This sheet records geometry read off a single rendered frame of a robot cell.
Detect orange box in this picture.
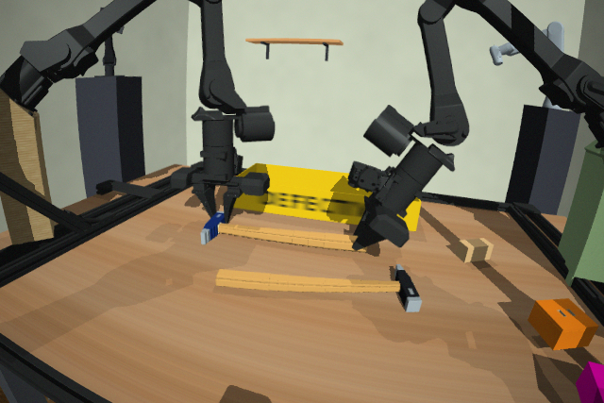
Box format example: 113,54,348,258
528,298,599,350

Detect tan wooden block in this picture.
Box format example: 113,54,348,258
456,238,494,262

